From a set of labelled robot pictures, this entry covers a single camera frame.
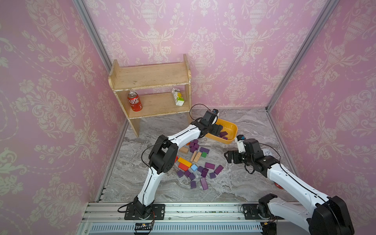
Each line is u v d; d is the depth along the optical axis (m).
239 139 0.75
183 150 0.95
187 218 0.73
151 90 1.13
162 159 0.55
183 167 0.89
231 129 1.04
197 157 0.92
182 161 0.92
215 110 0.86
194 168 0.87
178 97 0.92
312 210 0.41
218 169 0.89
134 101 0.83
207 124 0.75
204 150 0.97
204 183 0.83
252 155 0.63
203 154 0.95
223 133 1.05
